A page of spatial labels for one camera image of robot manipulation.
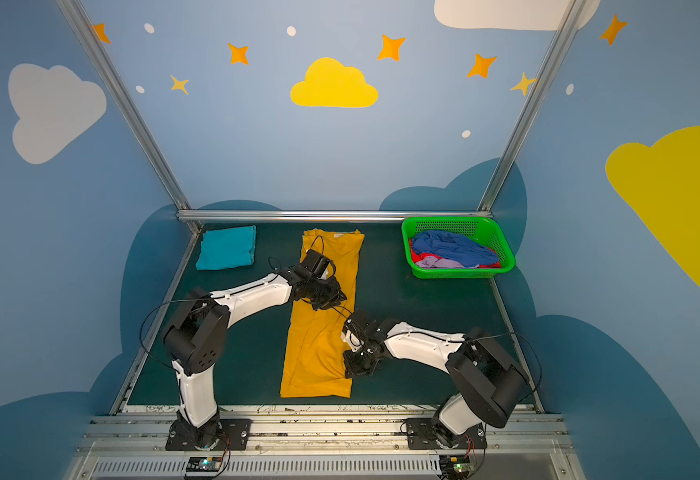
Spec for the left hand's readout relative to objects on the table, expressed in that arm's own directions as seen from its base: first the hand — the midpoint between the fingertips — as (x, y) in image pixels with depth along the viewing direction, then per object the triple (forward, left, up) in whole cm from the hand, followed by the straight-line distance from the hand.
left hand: (350, 298), depth 90 cm
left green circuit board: (-41, +35, -9) cm, 55 cm away
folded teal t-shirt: (+26, +48, -7) cm, 55 cm away
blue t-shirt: (+23, -33, 0) cm, 40 cm away
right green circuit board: (-41, -26, -9) cm, 50 cm away
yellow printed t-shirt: (-16, +11, -8) cm, 21 cm away
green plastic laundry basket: (+32, -51, -2) cm, 60 cm away
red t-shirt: (+17, -23, 0) cm, 28 cm away
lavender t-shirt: (+16, -28, -1) cm, 33 cm away
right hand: (-20, 0, -7) cm, 21 cm away
